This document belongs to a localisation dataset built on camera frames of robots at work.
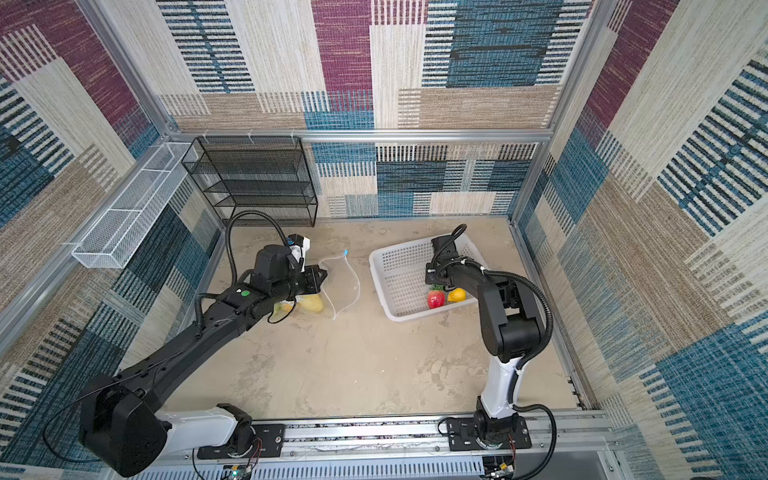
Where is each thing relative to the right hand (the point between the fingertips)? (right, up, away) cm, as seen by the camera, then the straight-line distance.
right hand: (440, 276), depth 100 cm
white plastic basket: (-13, 0, +2) cm, 14 cm away
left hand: (-33, +4, -21) cm, 39 cm away
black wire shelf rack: (-65, +33, +9) cm, 73 cm away
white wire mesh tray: (-81, +13, -28) cm, 87 cm away
